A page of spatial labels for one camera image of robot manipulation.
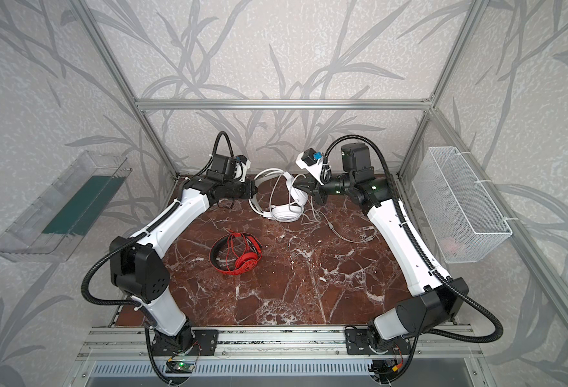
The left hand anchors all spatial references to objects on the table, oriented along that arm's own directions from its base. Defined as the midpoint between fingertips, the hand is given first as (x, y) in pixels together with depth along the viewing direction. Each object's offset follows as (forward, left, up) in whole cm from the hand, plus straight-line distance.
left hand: (260, 181), depth 86 cm
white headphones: (-16, -10, +4) cm, 19 cm away
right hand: (-10, -14, +14) cm, 22 cm away
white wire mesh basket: (-21, -57, +13) cm, 62 cm away
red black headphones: (-24, +4, -17) cm, 30 cm away
